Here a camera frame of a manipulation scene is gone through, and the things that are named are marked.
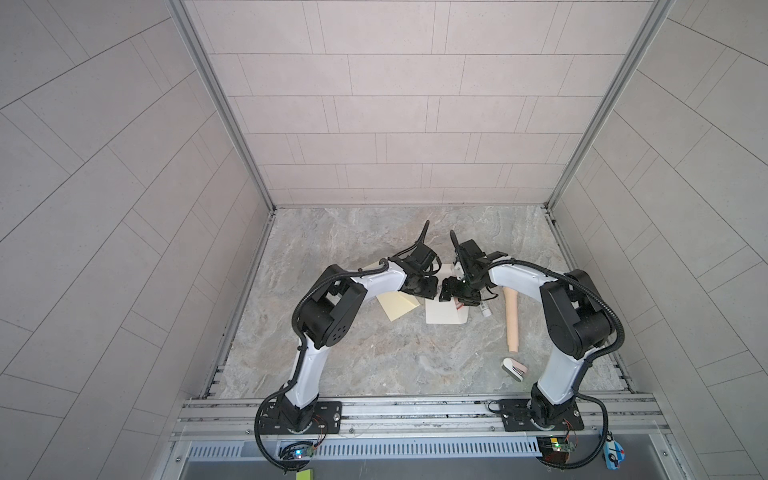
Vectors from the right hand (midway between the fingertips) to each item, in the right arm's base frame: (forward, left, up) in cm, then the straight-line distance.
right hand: (445, 300), depth 92 cm
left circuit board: (-35, +39, +3) cm, 53 cm away
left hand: (+5, +1, 0) cm, 5 cm away
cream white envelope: (-4, +1, 0) cm, 4 cm away
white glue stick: (-4, -11, +1) cm, 12 cm away
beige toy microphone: (-8, -18, +2) cm, 20 cm away
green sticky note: (-40, +37, +2) cm, 54 cm away
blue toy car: (-40, -31, 0) cm, 51 cm away
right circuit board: (-38, -19, -2) cm, 43 cm away
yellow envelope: (0, +15, 0) cm, 15 cm away
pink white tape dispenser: (-21, -15, +1) cm, 26 cm away
